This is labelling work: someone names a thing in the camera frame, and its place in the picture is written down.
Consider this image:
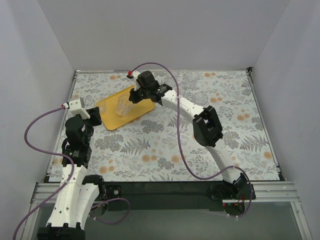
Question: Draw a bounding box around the clear drinking glass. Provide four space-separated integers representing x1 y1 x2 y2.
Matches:
117 94 133 116

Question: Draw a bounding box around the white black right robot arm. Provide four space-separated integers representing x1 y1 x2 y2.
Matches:
127 70 254 200

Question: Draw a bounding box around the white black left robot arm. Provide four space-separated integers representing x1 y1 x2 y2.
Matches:
37 107 105 240

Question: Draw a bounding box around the yellow plastic tray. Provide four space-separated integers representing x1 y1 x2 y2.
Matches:
95 85 155 131

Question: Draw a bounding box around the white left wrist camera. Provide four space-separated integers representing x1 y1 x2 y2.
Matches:
66 97 90 120

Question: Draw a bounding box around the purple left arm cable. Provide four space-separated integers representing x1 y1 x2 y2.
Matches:
11 103 131 238

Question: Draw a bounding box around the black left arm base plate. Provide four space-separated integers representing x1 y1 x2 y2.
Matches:
89 184 122 217

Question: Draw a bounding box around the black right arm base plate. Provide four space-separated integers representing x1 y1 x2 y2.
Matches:
208 181 256 217

